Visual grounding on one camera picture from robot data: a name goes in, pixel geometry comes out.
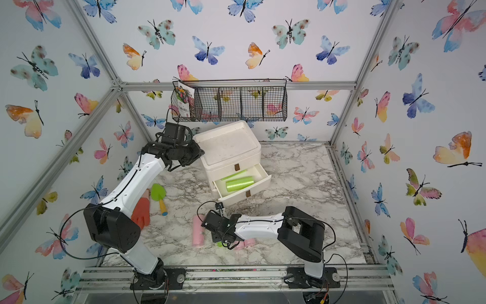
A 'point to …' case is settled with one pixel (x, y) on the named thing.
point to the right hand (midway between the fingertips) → (218, 231)
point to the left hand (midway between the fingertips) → (205, 150)
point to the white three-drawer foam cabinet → (231, 156)
